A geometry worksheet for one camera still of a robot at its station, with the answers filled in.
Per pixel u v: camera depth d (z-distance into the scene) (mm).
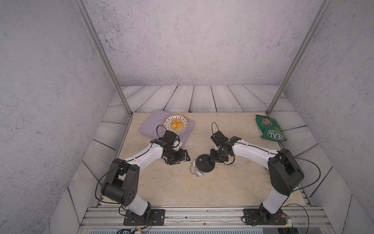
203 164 871
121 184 443
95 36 795
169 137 725
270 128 1058
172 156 754
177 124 1103
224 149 659
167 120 1142
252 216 728
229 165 906
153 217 725
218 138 726
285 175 463
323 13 716
